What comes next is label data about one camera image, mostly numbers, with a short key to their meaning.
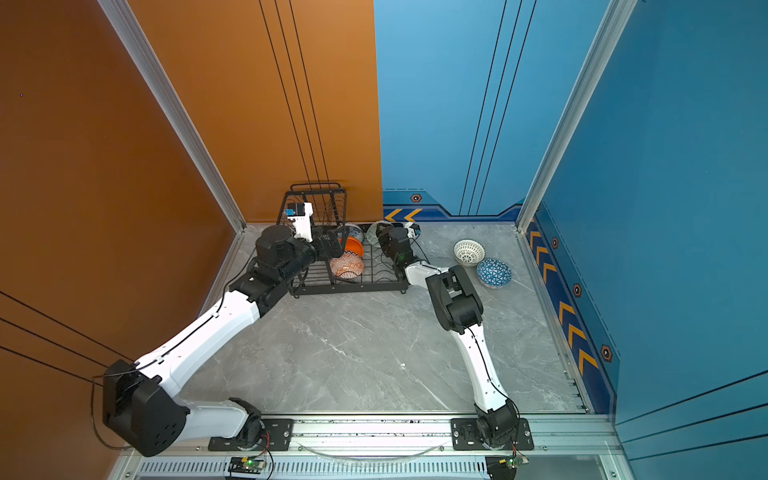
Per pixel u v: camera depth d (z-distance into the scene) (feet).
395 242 2.78
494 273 3.36
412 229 3.24
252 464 2.32
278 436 2.42
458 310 2.09
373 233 3.58
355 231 3.57
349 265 3.38
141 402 1.28
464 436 2.38
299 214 2.11
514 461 2.28
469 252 3.57
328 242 2.20
